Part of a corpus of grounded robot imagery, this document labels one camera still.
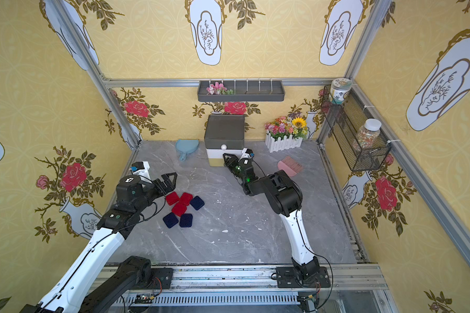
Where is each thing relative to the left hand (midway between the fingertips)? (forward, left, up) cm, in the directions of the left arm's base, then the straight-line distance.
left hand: (161, 176), depth 77 cm
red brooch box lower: (-4, -3, -22) cm, 22 cm away
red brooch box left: (+1, +1, -21) cm, 21 cm away
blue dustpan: (+39, +1, -25) cm, 46 cm away
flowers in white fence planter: (+33, -57, -9) cm, 66 cm away
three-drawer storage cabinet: (+27, -24, -3) cm, 36 cm away
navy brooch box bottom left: (-9, 0, -21) cm, 23 cm away
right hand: (+23, -27, -12) cm, 37 cm away
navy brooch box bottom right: (-10, -7, -21) cm, 25 cm away
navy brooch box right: (-3, -12, -18) cm, 22 cm away
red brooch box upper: (+2, -5, -23) cm, 23 cm away
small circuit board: (-38, +7, -25) cm, 46 cm away
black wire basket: (+26, -83, +5) cm, 87 cm away
